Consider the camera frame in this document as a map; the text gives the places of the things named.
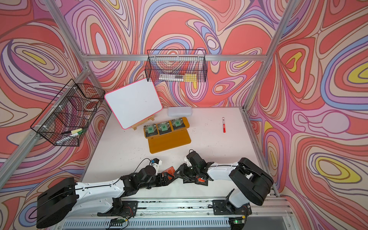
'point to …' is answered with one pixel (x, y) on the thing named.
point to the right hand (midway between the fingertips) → (177, 179)
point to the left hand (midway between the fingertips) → (171, 180)
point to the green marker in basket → (74, 135)
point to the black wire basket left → (65, 120)
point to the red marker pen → (224, 125)
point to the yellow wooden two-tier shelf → (174, 138)
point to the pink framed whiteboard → (135, 102)
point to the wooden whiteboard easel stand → (134, 127)
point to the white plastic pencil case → (177, 111)
